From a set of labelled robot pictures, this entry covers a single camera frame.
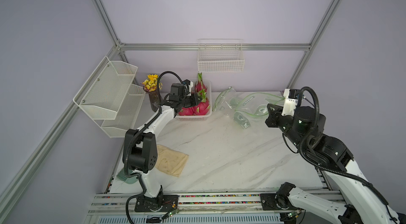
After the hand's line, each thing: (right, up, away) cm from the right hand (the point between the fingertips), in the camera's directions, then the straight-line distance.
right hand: (267, 108), depth 62 cm
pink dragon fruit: (-29, +14, +49) cm, 59 cm away
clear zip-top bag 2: (-1, +2, +13) cm, 13 cm away
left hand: (-28, +5, +27) cm, 39 cm away
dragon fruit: (-37, -2, +36) cm, 52 cm away
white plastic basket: (-24, +18, +52) cm, 59 cm away
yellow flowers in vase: (-57, +13, +29) cm, 65 cm away
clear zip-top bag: (-9, +4, +53) cm, 54 cm away
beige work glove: (-45, -30, +24) cm, 59 cm away
